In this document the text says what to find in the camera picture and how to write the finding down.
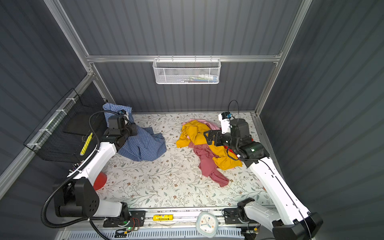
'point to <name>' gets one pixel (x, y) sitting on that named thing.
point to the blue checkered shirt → (145, 145)
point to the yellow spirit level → (163, 217)
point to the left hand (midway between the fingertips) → (131, 125)
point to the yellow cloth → (193, 133)
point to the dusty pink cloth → (206, 164)
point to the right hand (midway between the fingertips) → (213, 133)
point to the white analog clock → (207, 224)
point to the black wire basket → (71, 132)
